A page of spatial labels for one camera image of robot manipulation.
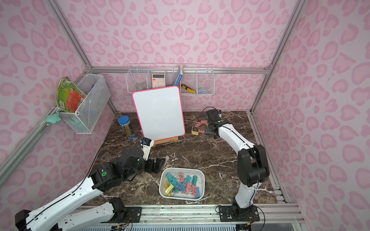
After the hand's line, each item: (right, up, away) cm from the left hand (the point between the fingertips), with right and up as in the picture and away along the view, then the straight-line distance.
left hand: (157, 154), depth 70 cm
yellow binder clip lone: (+2, -19, +12) cm, 23 cm away
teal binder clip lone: (+4, -15, +12) cm, 20 cm away
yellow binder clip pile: (+5, -20, +6) cm, 21 cm away
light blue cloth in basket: (+24, +38, +29) cm, 53 cm away
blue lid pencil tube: (-25, +16, +19) cm, 36 cm away
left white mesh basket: (-37, +17, +1) cm, 41 cm away
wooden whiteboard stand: (+6, +4, +27) cm, 28 cm away
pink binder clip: (+11, -16, +11) cm, 22 cm away
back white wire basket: (+20, +46, +33) cm, 60 cm away
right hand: (+31, +13, +22) cm, 40 cm away
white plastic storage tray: (+9, -23, +8) cm, 26 cm away
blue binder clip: (+20, -24, +8) cm, 32 cm away
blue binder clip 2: (+11, -19, +8) cm, 23 cm away
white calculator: (-5, +43, +24) cm, 50 cm away
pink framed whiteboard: (-3, +22, +19) cm, 29 cm away
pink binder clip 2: (+15, -20, +10) cm, 27 cm away
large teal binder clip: (+18, -17, +12) cm, 28 cm away
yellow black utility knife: (+14, +39, +27) cm, 49 cm away
